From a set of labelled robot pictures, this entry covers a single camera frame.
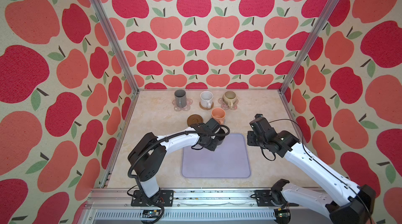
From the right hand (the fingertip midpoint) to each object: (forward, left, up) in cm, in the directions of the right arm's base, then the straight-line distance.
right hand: (254, 135), depth 78 cm
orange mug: (+22, +18, -14) cm, 31 cm away
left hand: (-3, +18, -11) cm, 21 cm away
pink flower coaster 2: (+31, +13, -15) cm, 37 cm away
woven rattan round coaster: (+26, +27, -14) cm, 40 cm away
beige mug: (+32, +11, -7) cm, 34 cm away
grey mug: (+27, +44, -5) cm, 51 cm away
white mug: (+32, +27, -8) cm, 42 cm away
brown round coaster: (+18, +34, -15) cm, 41 cm away
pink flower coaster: (+32, +40, -15) cm, 53 cm away
